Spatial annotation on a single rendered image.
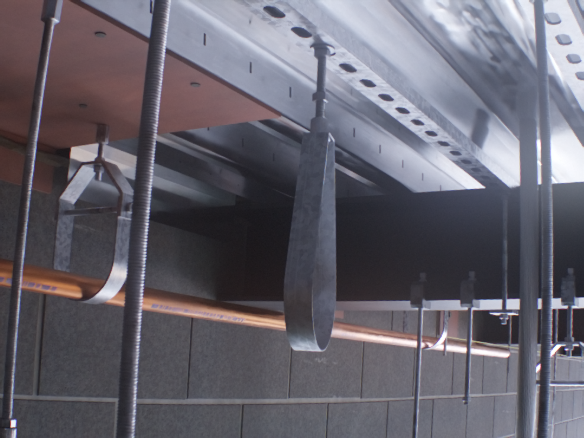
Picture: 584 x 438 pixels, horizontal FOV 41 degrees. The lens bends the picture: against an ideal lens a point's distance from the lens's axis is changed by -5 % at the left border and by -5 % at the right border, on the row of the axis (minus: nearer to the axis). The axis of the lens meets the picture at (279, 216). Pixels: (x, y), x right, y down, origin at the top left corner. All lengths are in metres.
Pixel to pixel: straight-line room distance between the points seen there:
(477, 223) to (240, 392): 0.64
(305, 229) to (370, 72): 0.23
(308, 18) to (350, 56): 0.10
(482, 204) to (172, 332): 0.65
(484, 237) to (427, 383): 1.33
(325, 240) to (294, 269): 0.10
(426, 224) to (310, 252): 0.91
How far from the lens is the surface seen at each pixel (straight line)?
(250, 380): 1.83
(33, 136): 0.75
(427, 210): 1.62
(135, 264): 0.40
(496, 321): 3.45
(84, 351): 1.41
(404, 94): 0.96
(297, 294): 0.71
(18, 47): 0.94
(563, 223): 1.54
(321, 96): 0.80
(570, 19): 0.76
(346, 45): 0.83
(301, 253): 0.72
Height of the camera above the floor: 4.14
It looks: 11 degrees up
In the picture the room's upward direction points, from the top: 3 degrees clockwise
